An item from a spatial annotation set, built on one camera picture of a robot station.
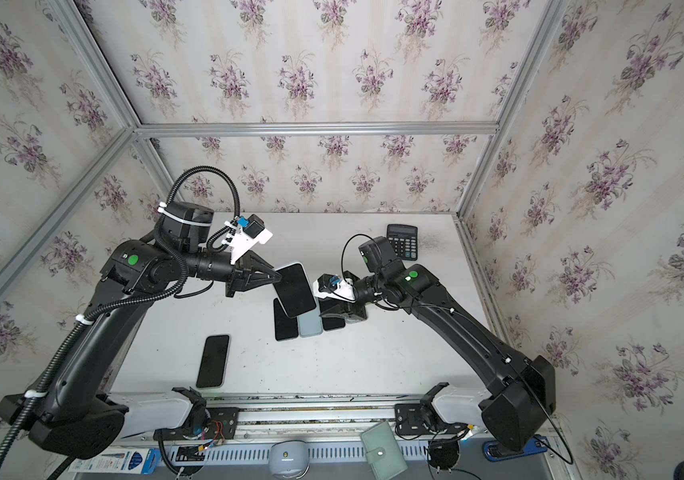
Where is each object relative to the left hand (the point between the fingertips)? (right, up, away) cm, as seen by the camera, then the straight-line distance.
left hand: (277, 269), depth 60 cm
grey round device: (+2, -40, +2) cm, 40 cm away
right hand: (+8, -8, +9) cm, 15 cm away
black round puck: (+38, -45, +11) cm, 60 cm away
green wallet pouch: (+23, -44, +9) cm, 50 cm away
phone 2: (+10, -20, +31) cm, 38 cm away
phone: (-4, -21, +31) cm, 37 cm away
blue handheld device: (+48, -42, +7) cm, 65 cm away
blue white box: (-34, -45, +8) cm, 57 cm away
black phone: (-23, -28, +22) cm, 43 cm away
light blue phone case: (+3, -20, +31) cm, 36 cm away
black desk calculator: (+36, +6, +51) cm, 63 cm away
